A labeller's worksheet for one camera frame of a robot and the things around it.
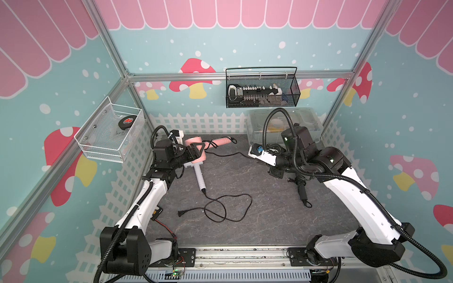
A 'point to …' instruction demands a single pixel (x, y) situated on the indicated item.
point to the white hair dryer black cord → (181, 213)
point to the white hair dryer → (199, 174)
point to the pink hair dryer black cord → (209, 140)
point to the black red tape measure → (125, 122)
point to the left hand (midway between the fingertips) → (201, 149)
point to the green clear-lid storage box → (278, 123)
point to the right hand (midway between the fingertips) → (261, 157)
